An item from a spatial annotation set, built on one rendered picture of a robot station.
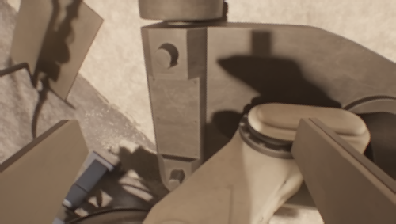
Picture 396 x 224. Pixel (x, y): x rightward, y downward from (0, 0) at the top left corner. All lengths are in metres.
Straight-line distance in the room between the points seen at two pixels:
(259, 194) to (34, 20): 0.89
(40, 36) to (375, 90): 1.04
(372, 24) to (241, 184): 0.56
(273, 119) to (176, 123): 0.27
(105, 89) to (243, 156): 0.62
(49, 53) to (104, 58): 0.24
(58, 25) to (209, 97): 0.60
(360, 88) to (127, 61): 0.66
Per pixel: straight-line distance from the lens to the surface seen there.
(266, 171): 0.32
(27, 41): 1.00
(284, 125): 0.35
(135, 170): 1.02
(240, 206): 0.28
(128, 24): 0.71
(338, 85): 0.52
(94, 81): 0.85
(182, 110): 0.50
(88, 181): 1.04
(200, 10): 0.44
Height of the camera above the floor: 0.61
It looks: 58 degrees down
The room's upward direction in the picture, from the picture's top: 158 degrees counter-clockwise
